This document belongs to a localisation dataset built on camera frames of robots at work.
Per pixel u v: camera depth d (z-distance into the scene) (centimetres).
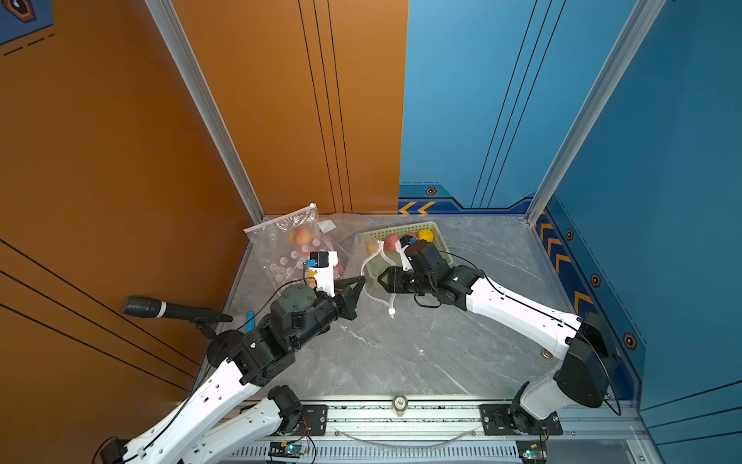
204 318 70
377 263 65
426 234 106
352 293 63
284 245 96
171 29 72
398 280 68
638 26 71
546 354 47
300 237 102
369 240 106
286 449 71
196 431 41
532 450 71
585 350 42
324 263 55
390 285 71
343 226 118
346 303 54
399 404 71
